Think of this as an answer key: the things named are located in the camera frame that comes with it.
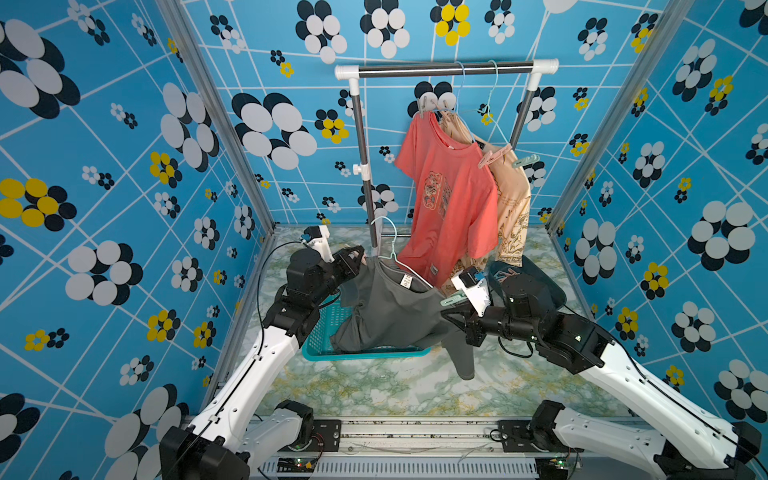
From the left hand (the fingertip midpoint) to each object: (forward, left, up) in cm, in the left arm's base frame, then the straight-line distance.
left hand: (367, 246), depth 72 cm
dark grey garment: (-10, -5, -11) cm, 16 cm away
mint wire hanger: (+26, -6, -31) cm, 41 cm away
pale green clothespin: (-16, -19, +2) cm, 24 cm away
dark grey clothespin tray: (+15, -44, -31) cm, 56 cm away
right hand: (-15, -18, -4) cm, 24 cm away
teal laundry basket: (-13, +15, -28) cm, 35 cm away
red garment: (+11, -21, +2) cm, 24 cm away
